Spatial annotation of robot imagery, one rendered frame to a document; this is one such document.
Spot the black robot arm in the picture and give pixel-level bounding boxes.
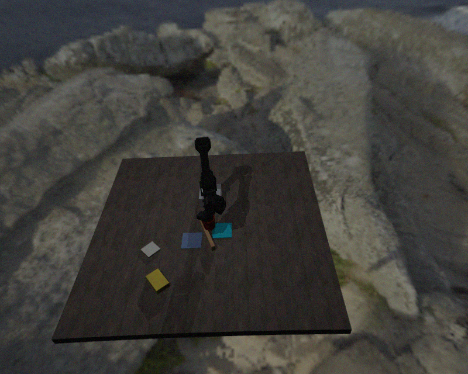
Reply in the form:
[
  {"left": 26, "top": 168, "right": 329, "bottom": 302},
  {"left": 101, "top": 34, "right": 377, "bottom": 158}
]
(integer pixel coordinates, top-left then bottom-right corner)
[{"left": 195, "top": 137, "right": 226, "bottom": 215}]

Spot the yellow box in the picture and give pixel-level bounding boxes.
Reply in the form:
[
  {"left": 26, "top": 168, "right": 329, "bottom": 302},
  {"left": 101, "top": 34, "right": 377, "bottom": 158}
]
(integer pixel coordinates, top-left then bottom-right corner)
[{"left": 146, "top": 268, "right": 170, "bottom": 294}]

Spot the dark red cup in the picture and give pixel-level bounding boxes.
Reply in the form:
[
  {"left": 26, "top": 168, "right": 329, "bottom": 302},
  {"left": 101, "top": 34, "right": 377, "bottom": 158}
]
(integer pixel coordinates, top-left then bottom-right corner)
[{"left": 202, "top": 215, "right": 215, "bottom": 231}]

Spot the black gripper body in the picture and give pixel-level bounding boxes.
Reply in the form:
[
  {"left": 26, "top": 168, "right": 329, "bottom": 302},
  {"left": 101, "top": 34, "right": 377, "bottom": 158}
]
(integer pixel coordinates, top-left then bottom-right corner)
[{"left": 197, "top": 195, "right": 224, "bottom": 222}]

